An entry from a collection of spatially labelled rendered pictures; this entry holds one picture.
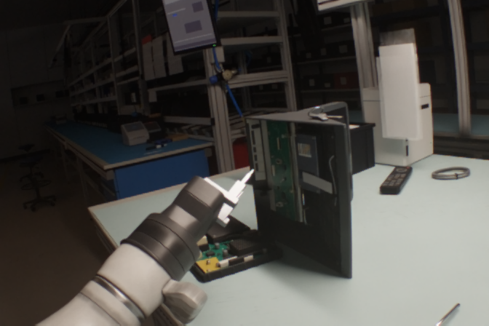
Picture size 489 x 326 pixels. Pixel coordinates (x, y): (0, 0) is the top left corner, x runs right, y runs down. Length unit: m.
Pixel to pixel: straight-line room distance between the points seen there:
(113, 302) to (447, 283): 0.39
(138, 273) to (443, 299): 0.35
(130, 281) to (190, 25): 1.60
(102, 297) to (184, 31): 1.64
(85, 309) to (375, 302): 0.32
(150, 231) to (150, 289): 0.06
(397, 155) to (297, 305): 0.65
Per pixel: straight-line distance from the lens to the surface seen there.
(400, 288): 0.50
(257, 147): 0.65
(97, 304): 0.38
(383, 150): 1.06
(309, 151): 0.54
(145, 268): 0.38
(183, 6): 1.89
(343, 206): 0.48
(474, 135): 1.86
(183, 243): 0.40
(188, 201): 0.42
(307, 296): 0.49
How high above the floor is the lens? 1.27
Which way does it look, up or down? 10 degrees down
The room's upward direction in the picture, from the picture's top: 7 degrees counter-clockwise
